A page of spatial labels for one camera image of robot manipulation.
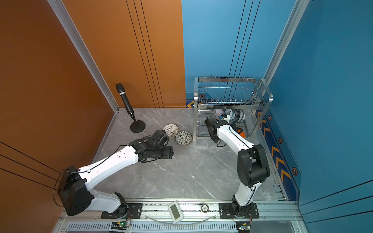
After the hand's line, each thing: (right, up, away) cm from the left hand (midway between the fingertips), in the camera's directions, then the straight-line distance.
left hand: (171, 151), depth 82 cm
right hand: (+41, +11, +1) cm, 42 cm away
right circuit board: (+37, -35, -11) cm, 52 cm away
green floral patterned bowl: (+6, +5, +18) cm, 19 cm away
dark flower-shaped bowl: (+47, +20, +19) cm, 55 cm away
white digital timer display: (+4, -28, -11) cm, 30 cm away
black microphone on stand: (-29, +13, +25) cm, 41 cm away
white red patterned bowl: (-3, +11, +22) cm, 25 cm away
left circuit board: (-23, -34, -11) cm, 43 cm away
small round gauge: (+18, -25, -12) cm, 33 cm away
